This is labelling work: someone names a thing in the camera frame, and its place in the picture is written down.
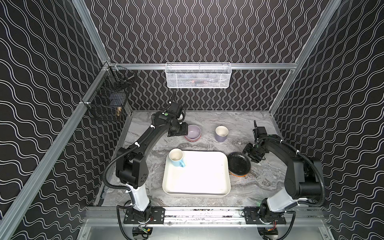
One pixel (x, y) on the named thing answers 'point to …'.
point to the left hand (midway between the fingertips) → (183, 130)
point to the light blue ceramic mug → (176, 155)
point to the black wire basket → (107, 98)
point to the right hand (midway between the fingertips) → (247, 156)
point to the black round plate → (238, 164)
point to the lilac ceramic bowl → (194, 133)
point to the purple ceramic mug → (221, 132)
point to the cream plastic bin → (206, 174)
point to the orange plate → (237, 175)
